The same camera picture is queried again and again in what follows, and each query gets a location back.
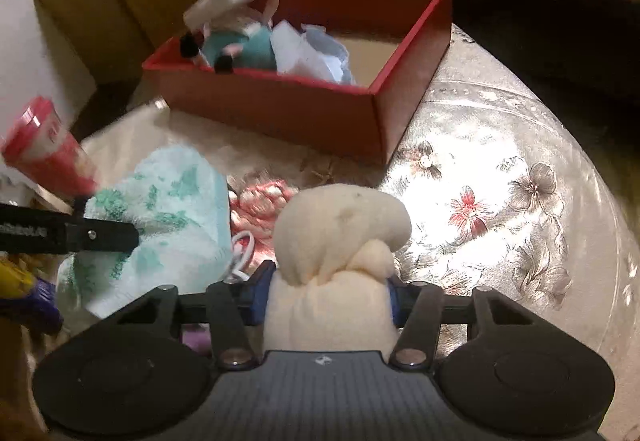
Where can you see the white green patterned towel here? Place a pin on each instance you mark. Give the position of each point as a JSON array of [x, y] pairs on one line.
[[170, 201]]

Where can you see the pink plush toy teal dress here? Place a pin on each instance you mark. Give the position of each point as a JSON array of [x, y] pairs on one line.
[[247, 46]]

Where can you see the yellow purple packet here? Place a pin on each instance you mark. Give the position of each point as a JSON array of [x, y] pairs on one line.
[[25, 293]]

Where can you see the red cardboard box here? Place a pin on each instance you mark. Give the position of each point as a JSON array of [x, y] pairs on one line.
[[300, 106]]

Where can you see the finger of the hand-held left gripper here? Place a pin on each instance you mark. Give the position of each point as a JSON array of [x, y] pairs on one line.
[[95, 236]]

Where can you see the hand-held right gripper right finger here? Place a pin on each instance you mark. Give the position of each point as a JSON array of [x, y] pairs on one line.
[[397, 303]]

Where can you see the blue face mask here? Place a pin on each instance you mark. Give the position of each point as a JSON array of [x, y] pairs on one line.
[[310, 53]]

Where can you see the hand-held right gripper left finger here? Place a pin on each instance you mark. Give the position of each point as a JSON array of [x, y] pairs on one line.
[[256, 301]]

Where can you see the red lidded cup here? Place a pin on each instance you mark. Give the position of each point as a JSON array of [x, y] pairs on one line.
[[50, 146]]

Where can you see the cream plush toy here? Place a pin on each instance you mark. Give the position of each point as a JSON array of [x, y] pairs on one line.
[[340, 241]]

